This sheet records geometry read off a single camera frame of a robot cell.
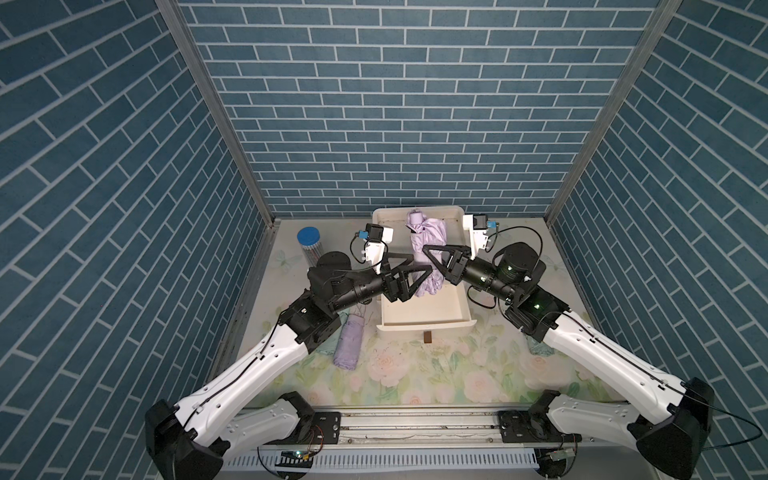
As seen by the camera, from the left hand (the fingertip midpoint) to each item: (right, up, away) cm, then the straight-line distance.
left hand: (431, 270), depth 60 cm
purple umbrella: (-21, -23, +25) cm, 40 cm away
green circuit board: (-32, -47, +12) cm, 58 cm away
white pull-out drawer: (+8, -14, +26) cm, 31 cm away
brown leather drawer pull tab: (+1, -19, +17) cm, 26 cm away
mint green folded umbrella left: (-26, -24, +24) cm, 43 cm away
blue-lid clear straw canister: (-34, +7, +29) cm, 45 cm away
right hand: (0, +4, +2) cm, 4 cm away
